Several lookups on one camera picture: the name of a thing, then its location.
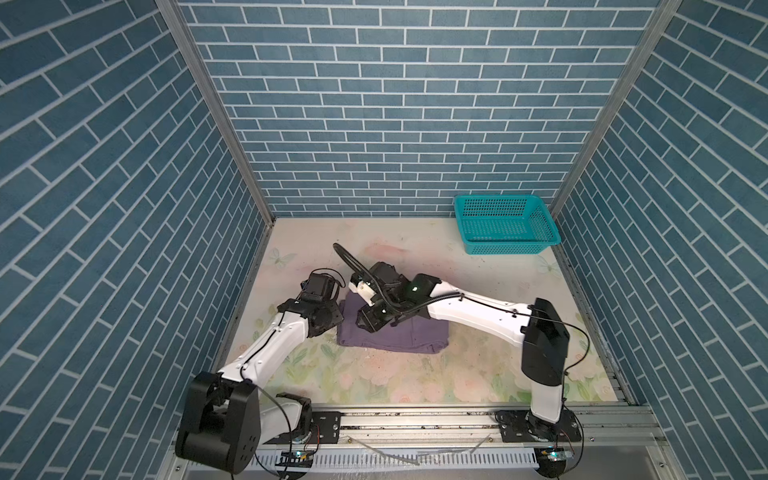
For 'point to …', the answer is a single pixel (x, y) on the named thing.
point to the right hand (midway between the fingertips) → (357, 317)
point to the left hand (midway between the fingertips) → (335, 316)
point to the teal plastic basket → (506, 224)
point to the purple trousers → (421, 335)
